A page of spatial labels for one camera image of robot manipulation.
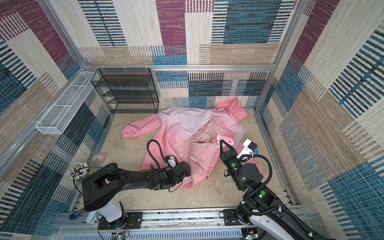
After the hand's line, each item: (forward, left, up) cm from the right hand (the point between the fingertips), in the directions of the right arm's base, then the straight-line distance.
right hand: (217, 143), depth 65 cm
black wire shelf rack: (+54, +57, -12) cm, 79 cm away
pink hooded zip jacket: (+24, +10, -28) cm, 39 cm away
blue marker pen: (-21, +70, -29) cm, 79 cm away
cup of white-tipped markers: (-5, +64, -12) cm, 66 cm away
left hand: (+2, +12, -26) cm, 29 cm away
